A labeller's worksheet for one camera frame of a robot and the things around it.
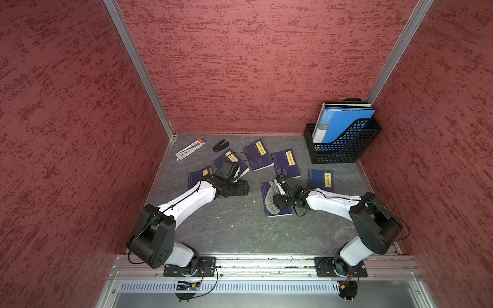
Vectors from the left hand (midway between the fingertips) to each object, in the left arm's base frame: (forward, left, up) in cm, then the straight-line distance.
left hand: (241, 192), depth 86 cm
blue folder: (+31, -46, +15) cm, 57 cm away
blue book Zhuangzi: (+26, +8, -6) cm, 28 cm away
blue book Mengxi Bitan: (+13, -42, -8) cm, 45 cm away
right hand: (-1, -19, -8) cm, 21 cm away
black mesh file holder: (+24, -56, +2) cm, 62 cm away
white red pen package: (+33, +33, -8) cm, 48 cm away
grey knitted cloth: (+4, -16, -5) cm, 17 cm away
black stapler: (+36, +13, -6) cm, 38 cm away
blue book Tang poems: (+27, -9, -8) cm, 30 cm away
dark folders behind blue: (+42, -55, +19) cm, 72 cm away
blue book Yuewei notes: (+22, -24, -8) cm, 34 cm away
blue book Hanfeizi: (-6, -21, -7) cm, 23 cm away
